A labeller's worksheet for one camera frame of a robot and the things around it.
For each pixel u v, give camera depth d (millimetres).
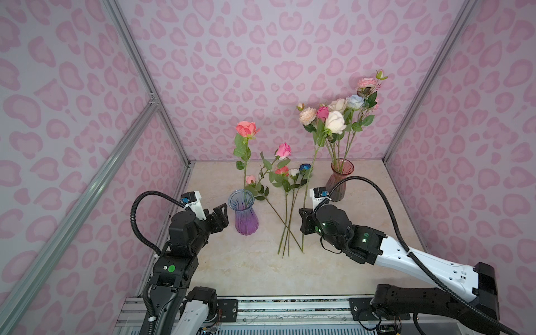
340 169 927
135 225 441
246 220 975
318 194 608
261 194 1038
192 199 579
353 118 840
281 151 674
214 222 605
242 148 734
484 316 360
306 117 780
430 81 862
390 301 618
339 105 779
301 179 1095
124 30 726
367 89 801
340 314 733
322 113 751
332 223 503
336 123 639
